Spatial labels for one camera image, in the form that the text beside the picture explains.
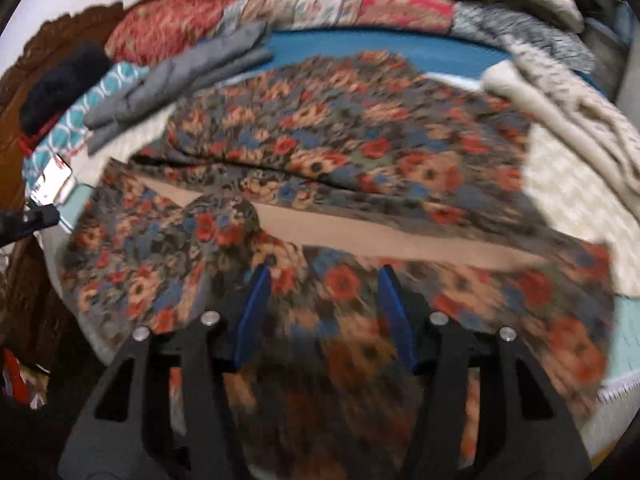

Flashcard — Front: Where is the floral patterned garment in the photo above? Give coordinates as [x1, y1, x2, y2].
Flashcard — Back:
[57, 50, 617, 476]

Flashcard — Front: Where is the cream knitted blanket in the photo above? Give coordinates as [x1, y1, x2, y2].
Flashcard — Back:
[481, 59, 640, 197]

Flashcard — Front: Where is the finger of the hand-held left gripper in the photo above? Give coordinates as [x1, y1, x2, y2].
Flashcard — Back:
[0, 202, 62, 249]

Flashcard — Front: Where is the dark navy cloth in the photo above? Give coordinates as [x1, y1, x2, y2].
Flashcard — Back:
[17, 42, 114, 137]

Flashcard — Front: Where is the red patterned quilt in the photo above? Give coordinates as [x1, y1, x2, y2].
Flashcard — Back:
[105, 0, 457, 67]

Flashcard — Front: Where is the teal patterned cloth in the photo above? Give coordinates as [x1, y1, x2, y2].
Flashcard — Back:
[22, 62, 152, 197]

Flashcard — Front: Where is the blue sheet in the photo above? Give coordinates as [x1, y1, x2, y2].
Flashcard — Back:
[260, 29, 512, 82]

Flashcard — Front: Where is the red strap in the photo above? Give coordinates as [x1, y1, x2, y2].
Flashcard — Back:
[20, 115, 62, 155]

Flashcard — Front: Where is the cream zigzag bedspread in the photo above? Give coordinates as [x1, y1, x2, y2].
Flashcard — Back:
[520, 125, 640, 297]

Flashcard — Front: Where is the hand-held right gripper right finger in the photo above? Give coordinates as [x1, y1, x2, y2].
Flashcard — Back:
[377, 264, 593, 480]

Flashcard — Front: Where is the carved wooden headboard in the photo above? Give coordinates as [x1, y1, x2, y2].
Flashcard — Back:
[0, 2, 126, 376]

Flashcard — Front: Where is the red bag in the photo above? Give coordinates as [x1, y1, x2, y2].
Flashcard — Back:
[0, 347, 51, 412]

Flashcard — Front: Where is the grey folded cloth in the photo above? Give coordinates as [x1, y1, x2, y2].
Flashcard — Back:
[82, 20, 277, 157]

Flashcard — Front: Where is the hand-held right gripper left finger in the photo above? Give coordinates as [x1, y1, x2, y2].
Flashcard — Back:
[56, 265, 273, 480]

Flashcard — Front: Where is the smartphone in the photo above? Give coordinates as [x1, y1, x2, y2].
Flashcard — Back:
[32, 154, 77, 207]

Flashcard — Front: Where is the grey speckled cloth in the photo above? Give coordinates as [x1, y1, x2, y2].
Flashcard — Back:
[452, 1, 610, 97]

